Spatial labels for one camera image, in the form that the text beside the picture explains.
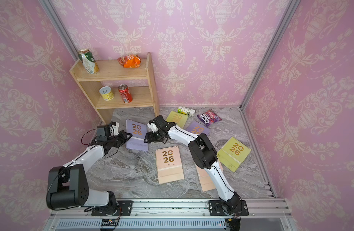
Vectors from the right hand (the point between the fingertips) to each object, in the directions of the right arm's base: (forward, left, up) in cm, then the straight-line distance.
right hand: (148, 140), depth 94 cm
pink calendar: (-15, -13, -4) cm, 21 cm away
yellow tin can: (+23, +25, +22) cm, 40 cm away
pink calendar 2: (-26, -35, -7) cm, 44 cm away
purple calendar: (+7, +7, +2) cm, 10 cm away
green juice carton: (+26, -29, -2) cm, 39 cm away
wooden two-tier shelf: (+27, +4, +15) cm, 31 cm away
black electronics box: (-42, +18, -9) cm, 47 cm away
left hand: (+1, +9, +6) cm, 11 cm away
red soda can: (+19, +11, +24) cm, 33 cm away
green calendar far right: (-9, -55, -6) cm, 56 cm away
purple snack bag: (+20, -44, -3) cm, 48 cm away
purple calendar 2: (+12, -34, -5) cm, 36 cm away
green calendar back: (+22, -22, -6) cm, 32 cm away
